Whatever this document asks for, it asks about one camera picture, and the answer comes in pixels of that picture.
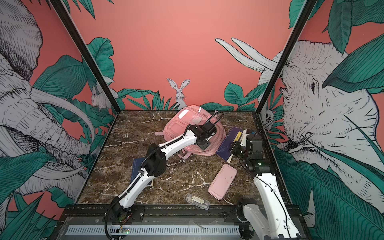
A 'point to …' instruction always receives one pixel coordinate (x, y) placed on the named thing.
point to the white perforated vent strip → (153, 230)
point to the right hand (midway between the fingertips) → (229, 141)
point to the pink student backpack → (192, 116)
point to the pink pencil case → (223, 182)
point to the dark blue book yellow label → (233, 136)
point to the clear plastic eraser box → (197, 201)
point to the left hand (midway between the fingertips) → (204, 140)
